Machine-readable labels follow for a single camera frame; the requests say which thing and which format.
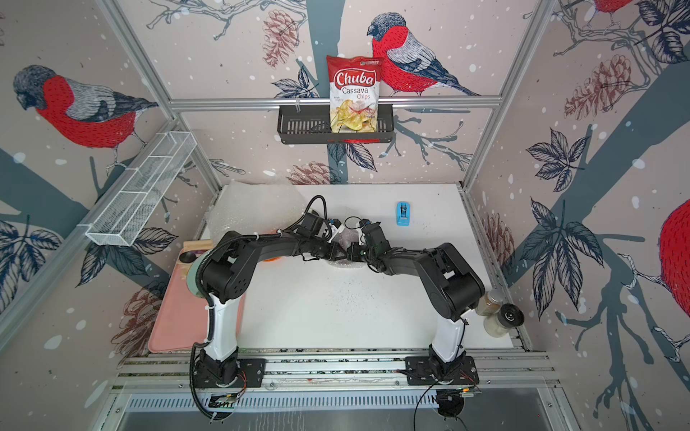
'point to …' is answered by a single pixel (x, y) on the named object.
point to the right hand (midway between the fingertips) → (347, 249)
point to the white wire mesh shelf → (132, 199)
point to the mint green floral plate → (191, 275)
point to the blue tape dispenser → (403, 214)
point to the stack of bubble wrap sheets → (256, 206)
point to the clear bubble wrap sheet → (347, 237)
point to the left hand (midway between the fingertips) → (350, 251)
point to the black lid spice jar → (499, 324)
